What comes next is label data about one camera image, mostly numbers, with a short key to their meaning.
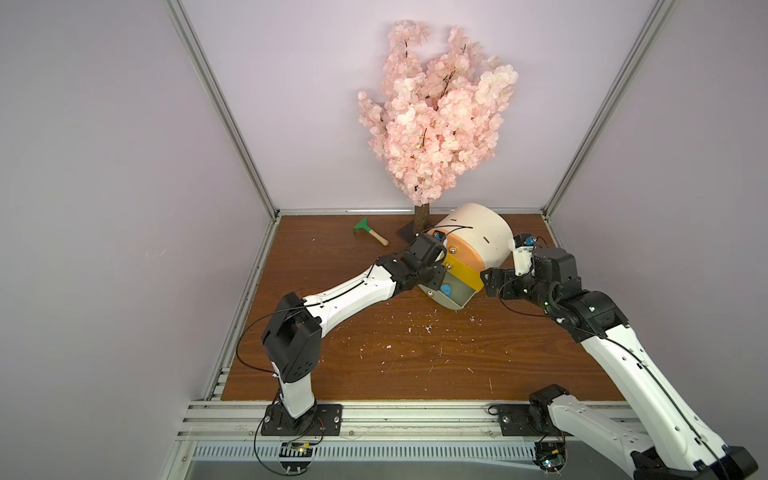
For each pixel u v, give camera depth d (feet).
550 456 2.28
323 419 2.39
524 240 2.03
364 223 3.72
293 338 1.48
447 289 3.02
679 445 1.20
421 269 2.14
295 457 2.36
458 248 2.71
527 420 2.37
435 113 2.04
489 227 2.88
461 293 2.97
